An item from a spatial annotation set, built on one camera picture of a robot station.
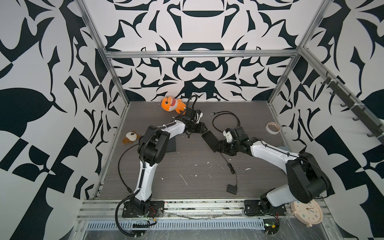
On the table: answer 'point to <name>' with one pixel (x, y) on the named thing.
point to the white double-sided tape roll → (273, 128)
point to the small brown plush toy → (131, 137)
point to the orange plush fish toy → (171, 104)
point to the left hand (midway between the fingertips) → (206, 126)
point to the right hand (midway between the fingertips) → (217, 148)
